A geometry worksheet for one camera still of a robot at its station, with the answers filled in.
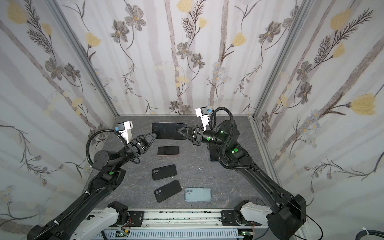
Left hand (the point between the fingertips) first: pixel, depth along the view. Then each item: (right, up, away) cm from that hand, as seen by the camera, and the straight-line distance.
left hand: (153, 134), depth 56 cm
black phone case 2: (0, -33, +29) cm, 44 cm away
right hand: (+10, +1, -2) cm, 10 cm away
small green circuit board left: (-21, -50, +16) cm, 56 cm away
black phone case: (-3, -24, +34) cm, 42 cm away
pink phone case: (0, -15, +42) cm, 44 cm away
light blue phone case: (+18, -35, +26) cm, 47 cm away
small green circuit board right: (+43, -48, +14) cm, 65 cm away
